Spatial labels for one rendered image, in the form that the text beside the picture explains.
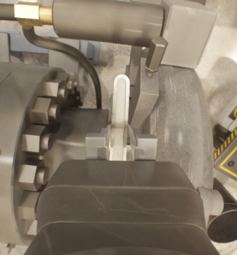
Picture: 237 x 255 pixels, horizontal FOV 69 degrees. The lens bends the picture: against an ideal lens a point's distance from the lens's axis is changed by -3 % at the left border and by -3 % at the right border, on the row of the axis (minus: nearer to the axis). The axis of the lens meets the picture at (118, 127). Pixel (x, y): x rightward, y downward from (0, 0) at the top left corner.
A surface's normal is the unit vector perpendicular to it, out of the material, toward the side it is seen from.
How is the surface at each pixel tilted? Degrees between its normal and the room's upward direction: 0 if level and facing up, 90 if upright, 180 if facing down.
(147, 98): 41
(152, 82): 49
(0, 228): 7
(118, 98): 5
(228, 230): 87
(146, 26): 9
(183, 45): 22
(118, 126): 5
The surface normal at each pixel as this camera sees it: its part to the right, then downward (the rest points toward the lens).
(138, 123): -0.07, 0.88
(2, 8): 0.13, 0.16
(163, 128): -0.48, -0.32
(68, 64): 0.00, 0.36
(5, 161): 0.05, -0.07
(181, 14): -0.04, 0.69
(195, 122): 0.09, -0.34
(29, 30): 0.36, 0.92
